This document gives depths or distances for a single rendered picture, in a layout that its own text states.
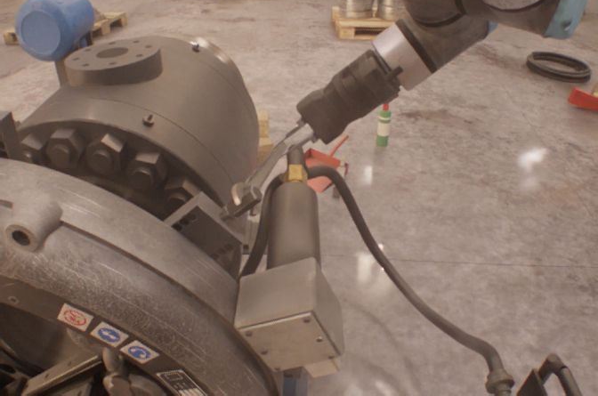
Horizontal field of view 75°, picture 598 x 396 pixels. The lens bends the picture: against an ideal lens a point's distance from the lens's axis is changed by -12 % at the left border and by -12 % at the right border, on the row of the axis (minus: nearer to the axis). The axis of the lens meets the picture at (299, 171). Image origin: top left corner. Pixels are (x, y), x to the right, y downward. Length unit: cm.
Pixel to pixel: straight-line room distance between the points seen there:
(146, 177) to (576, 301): 156
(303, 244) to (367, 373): 87
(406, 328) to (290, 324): 106
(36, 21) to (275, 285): 90
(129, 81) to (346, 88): 48
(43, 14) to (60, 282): 82
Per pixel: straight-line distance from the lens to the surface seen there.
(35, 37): 121
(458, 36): 60
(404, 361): 146
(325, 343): 53
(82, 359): 71
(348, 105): 62
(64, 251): 47
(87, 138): 82
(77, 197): 49
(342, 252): 175
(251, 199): 50
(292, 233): 61
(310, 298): 49
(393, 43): 60
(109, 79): 92
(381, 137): 242
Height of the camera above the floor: 120
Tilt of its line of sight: 33 degrees down
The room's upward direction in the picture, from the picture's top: straight up
